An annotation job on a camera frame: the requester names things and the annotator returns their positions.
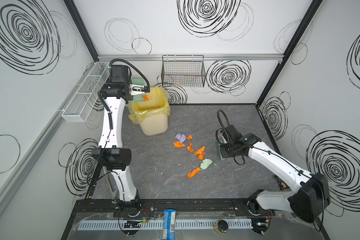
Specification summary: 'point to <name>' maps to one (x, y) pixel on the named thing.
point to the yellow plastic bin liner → (158, 104)
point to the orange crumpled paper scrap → (189, 148)
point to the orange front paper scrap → (200, 152)
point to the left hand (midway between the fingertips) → (123, 84)
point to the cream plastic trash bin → (155, 124)
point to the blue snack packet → (168, 232)
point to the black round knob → (222, 225)
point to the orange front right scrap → (146, 97)
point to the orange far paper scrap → (189, 137)
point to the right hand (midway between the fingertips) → (221, 152)
